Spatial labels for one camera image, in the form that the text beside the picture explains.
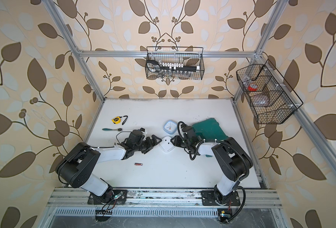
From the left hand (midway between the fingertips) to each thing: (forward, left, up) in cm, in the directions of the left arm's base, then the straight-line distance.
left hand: (156, 141), depth 89 cm
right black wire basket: (+10, -62, +29) cm, 69 cm away
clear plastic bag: (+9, -55, +30) cm, 63 cm away
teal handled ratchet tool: (+12, +28, -6) cm, 31 cm away
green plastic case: (+10, -36, -1) cm, 37 cm away
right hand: (+3, -10, -3) cm, 11 cm away
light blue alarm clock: (+13, -8, -3) cm, 16 cm away
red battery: (-13, +10, -5) cm, 17 cm away
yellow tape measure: (+20, +32, -4) cm, 38 cm away
